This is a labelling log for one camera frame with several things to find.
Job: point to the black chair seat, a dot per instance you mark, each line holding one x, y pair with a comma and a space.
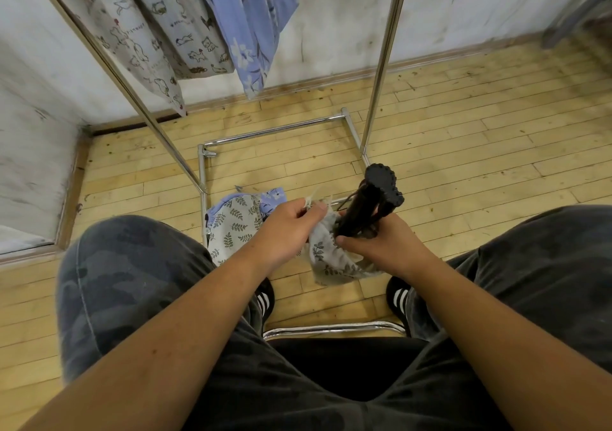
349, 368

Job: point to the black striped shoe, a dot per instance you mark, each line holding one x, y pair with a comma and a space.
398, 299
264, 301

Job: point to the black striped right shoe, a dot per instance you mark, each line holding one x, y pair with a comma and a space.
398, 299

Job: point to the blue floral bag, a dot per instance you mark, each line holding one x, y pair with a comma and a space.
276, 196

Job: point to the chrome chair frame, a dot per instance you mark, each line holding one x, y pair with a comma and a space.
330, 330

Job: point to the grey metal furniture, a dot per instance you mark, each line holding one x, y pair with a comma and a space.
574, 14

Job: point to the chrome clothes rack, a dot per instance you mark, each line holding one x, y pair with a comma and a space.
382, 38

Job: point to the person's right forearm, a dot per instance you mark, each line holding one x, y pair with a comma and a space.
511, 344

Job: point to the person's right hand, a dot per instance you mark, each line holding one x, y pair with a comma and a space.
392, 249

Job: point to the black striped left shoe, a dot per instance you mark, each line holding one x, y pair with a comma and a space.
264, 301

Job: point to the person's left forearm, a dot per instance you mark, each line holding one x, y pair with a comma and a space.
148, 344

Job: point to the black baseboard strip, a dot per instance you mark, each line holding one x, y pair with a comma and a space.
134, 123

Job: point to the person's left hand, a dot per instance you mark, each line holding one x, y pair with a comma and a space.
287, 239

